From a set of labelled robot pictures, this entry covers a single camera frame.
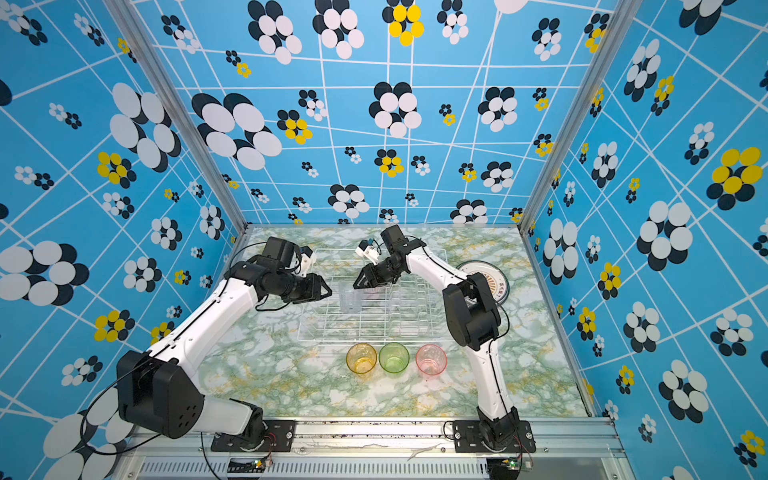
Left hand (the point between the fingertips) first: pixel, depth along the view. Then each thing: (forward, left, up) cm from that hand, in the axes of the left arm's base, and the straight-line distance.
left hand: (327, 291), depth 82 cm
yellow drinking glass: (-13, -9, -16) cm, 23 cm away
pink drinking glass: (-13, -29, -16) cm, 36 cm away
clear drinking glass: (+4, -5, -10) cm, 11 cm away
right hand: (+7, -8, -8) cm, 13 cm away
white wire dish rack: (+4, -24, -18) cm, 30 cm away
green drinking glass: (-13, -19, -16) cm, 28 cm away
